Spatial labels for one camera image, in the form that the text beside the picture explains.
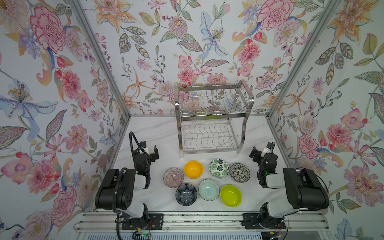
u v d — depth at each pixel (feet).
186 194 2.69
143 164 2.24
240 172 2.96
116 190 1.41
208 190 2.74
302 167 1.70
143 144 2.56
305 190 1.50
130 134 2.19
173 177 2.88
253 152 2.81
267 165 2.33
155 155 2.82
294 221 2.56
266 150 2.63
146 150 2.63
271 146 2.54
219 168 3.02
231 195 2.65
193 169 2.96
